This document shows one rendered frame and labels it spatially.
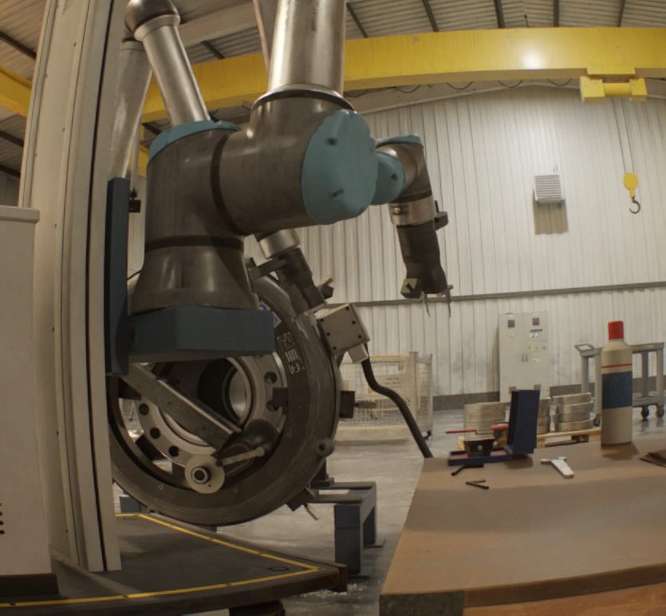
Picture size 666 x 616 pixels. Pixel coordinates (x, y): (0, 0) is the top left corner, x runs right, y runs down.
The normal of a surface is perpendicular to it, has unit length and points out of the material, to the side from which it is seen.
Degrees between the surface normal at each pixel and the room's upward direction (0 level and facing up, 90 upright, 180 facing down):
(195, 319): 90
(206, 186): 105
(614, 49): 90
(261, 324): 90
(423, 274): 110
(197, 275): 70
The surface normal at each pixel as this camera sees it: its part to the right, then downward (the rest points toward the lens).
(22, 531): 0.63, -0.12
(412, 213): -0.10, 0.28
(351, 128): 0.88, 0.00
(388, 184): -0.32, 0.30
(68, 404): -0.77, -0.07
